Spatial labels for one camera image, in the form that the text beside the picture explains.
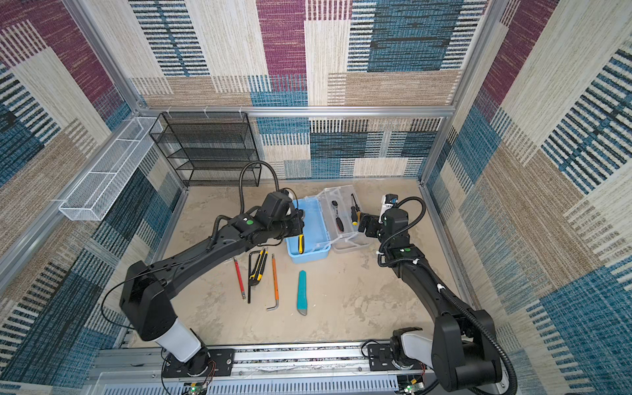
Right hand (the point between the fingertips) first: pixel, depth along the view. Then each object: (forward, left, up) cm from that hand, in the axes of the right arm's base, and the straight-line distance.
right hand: (372, 218), depth 86 cm
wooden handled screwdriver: (+6, +4, -5) cm, 9 cm away
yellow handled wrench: (-10, +24, +1) cm, 26 cm away
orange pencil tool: (-15, +35, -17) cm, 41 cm away
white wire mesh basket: (-1, +82, +18) cm, 84 cm away
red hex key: (-13, +48, -15) cm, 52 cm away
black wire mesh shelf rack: (+40, +67, +1) cm, 78 cm away
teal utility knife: (-20, +25, -15) cm, 36 cm away
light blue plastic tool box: (+4, +14, -6) cm, 15 cm away
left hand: (-3, +23, +4) cm, 24 cm away
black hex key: (-12, +44, -15) cm, 48 cm away
